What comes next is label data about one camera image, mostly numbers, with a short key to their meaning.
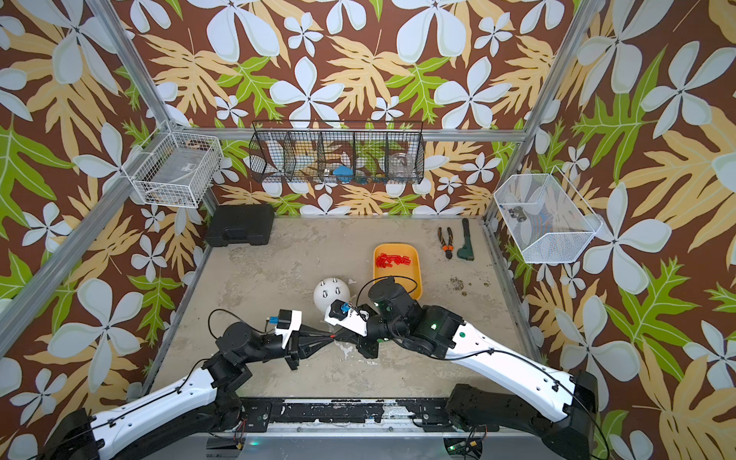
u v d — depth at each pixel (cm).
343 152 99
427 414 74
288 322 56
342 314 54
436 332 47
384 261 105
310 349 64
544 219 84
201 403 55
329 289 86
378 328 56
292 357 58
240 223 118
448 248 110
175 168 85
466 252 108
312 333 63
